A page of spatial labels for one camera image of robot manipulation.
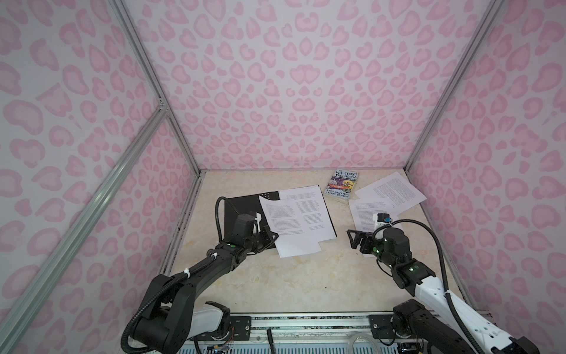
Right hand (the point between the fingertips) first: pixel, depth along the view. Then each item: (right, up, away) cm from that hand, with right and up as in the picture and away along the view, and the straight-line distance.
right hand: (359, 232), depth 81 cm
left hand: (-28, 0, +3) cm, 28 cm away
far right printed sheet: (+27, +15, +30) cm, 42 cm away
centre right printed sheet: (-24, 0, +16) cm, 29 cm away
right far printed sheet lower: (+9, +6, +23) cm, 25 cm away
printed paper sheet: (-15, +9, +26) cm, 31 cm away
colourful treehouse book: (0, +18, +29) cm, 34 cm away
